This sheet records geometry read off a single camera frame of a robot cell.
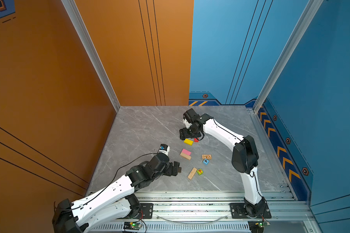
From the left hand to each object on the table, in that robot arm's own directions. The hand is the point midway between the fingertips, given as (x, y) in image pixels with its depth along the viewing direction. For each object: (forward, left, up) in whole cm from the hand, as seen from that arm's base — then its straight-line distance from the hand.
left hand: (173, 162), depth 77 cm
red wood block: (+21, -14, -12) cm, 28 cm away
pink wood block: (+12, -8, -12) cm, 19 cm away
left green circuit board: (-27, +20, -15) cm, 36 cm away
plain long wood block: (+10, -7, -13) cm, 17 cm away
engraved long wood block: (-2, -11, -12) cm, 16 cm away
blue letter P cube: (+6, -20, -11) cm, 23 cm away
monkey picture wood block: (+9, -21, -11) cm, 25 cm away
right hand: (+19, -6, -3) cm, 20 cm away
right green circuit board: (-26, -42, -13) cm, 51 cm away
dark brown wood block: (+1, -3, -13) cm, 13 cm away
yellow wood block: (+20, -9, -12) cm, 25 cm away
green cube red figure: (-1, -15, -11) cm, 19 cm away
